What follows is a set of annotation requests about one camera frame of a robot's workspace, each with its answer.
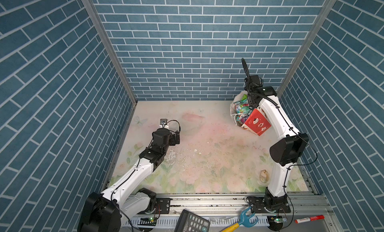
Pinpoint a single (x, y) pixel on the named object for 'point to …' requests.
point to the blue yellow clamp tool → (248, 220)
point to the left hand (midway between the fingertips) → (171, 131)
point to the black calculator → (190, 222)
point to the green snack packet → (242, 108)
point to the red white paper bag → (257, 121)
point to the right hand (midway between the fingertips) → (259, 96)
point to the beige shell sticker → (264, 176)
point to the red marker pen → (309, 219)
